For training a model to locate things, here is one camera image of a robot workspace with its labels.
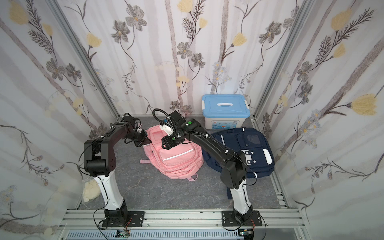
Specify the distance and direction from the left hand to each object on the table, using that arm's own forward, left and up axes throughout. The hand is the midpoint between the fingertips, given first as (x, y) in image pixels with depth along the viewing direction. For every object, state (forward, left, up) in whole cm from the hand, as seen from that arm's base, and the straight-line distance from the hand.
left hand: (154, 138), depth 96 cm
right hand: (-12, -13, +15) cm, 23 cm away
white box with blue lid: (+16, -48, +8) cm, 52 cm away
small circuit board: (-50, +10, -7) cm, 52 cm away
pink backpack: (-14, -18, -5) cm, 24 cm away
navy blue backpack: (-1, -67, -5) cm, 67 cm away
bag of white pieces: (-30, +32, -6) cm, 44 cm away
